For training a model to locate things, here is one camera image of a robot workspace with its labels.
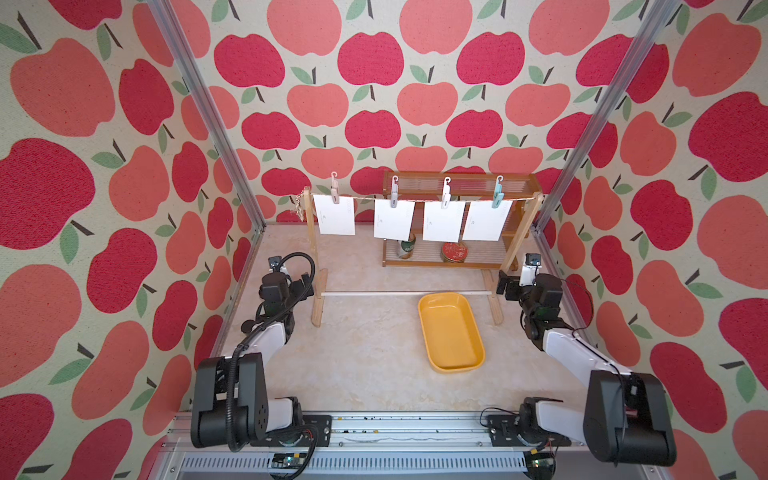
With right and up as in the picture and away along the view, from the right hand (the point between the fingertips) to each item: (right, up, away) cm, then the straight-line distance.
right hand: (522, 278), depth 88 cm
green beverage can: (-33, +9, +17) cm, 38 cm away
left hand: (-69, -1, +3) cm, 69 cm away
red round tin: (-15, +8, +20) cm, 26 cm away
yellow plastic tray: (-20, -17, +3) cm, 27 cm away
